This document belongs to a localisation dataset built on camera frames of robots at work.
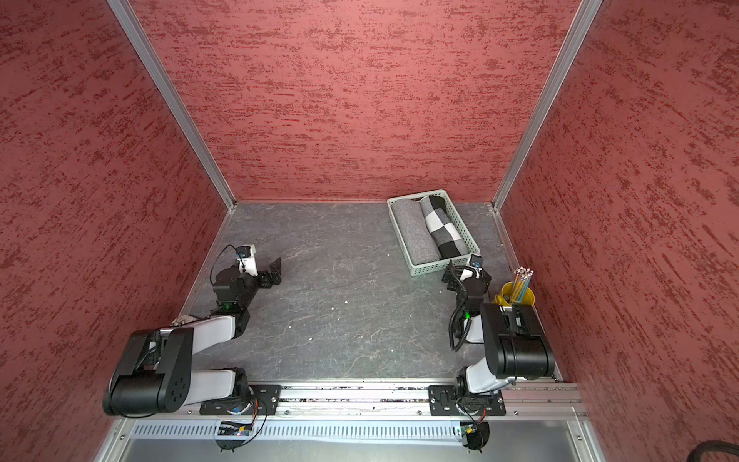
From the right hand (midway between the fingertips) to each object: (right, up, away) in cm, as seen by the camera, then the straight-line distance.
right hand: (462, 266), depth 92 cm
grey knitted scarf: (-14, +11, +9) cm, 20 cm away
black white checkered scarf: (-3, +11, +13) cm, 17 cm away
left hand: (-64, +1, -2) cm, 64 cm away
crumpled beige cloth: (-87, -15, -7) cm, 88 cm away
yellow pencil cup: (+11, -8, -9) cm, 17 cm away
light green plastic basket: (-16, -1, +2) cm, 16 cm away
